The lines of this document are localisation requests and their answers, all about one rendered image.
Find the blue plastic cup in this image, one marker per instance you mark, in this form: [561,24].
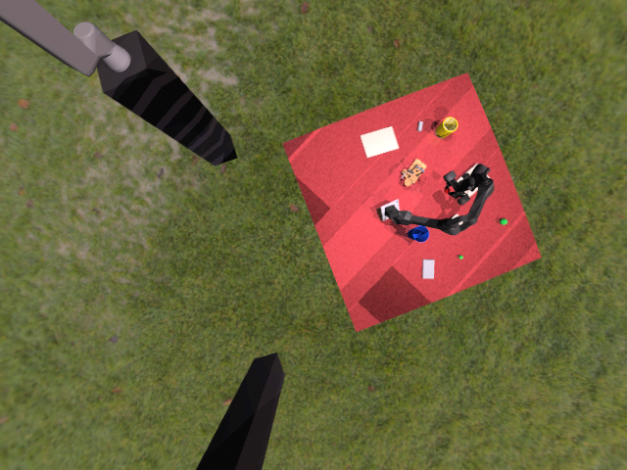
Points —
[419,233]

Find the yellow mug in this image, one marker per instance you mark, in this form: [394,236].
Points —
[446,127]

